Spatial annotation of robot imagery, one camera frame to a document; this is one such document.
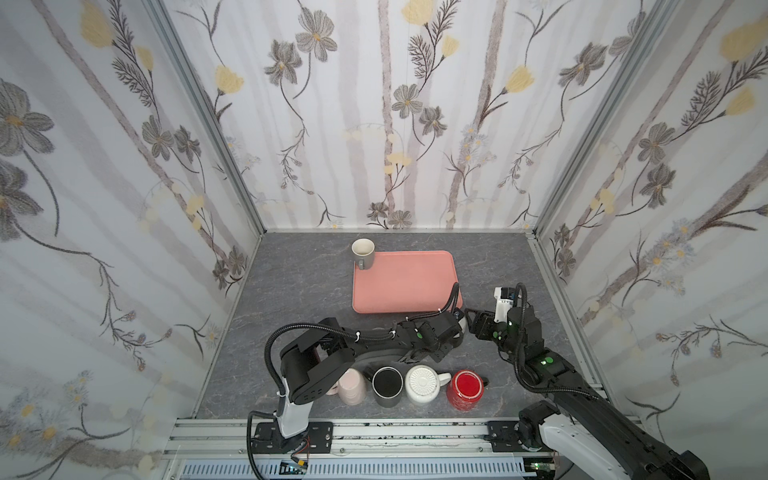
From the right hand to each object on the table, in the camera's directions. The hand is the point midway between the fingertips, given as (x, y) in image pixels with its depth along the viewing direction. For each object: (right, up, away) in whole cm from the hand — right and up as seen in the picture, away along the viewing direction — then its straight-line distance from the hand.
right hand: (469, 306), depth 81 cm
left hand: (-8, -9, +7) cm, 14 cm away
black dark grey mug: (-23, -19, -6) cm, 30 cm away
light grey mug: (-31, +16, +24) cm, 42 cm away
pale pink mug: (-32, -19, -7) cm, 38 cm away
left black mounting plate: (-52, -32, -7) cm, 62 cm away
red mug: (-3, -20, -6) cm, 21 cm away
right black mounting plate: (+7, -32, -7) cm, 33 cm away
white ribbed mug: (-14, -19, -6) cm, 24 cm away
